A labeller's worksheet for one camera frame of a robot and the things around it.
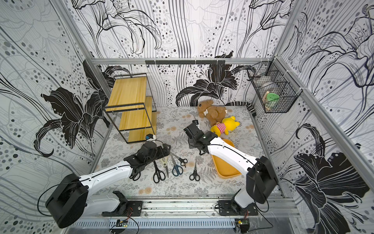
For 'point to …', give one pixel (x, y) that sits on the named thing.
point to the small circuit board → (122, 223)
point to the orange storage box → (224, 168)
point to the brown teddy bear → (213, 114)
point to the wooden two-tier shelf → (131, 107)
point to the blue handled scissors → (177, 169)
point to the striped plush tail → (249, 106)
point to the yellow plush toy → (228, 124)
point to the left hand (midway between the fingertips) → (167, 151)
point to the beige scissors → (164, 160)
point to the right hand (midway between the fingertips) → (196, 138)
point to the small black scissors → (183, 161)
